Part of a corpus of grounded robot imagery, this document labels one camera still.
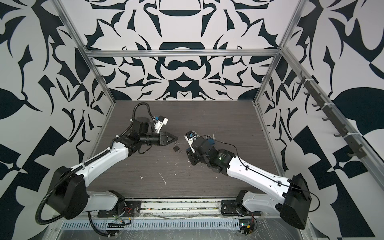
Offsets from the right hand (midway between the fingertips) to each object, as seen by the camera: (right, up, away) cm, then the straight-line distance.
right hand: (189, 149), depth 76 cm
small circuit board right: (+27, -35, -5) cm, 44 cm away
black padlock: (-9, -4, +18) cm, 21 cm away
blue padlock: (+10, +6, -10) cm, 15 cm away
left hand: (-6, +6, 0) cm, 9 cm away
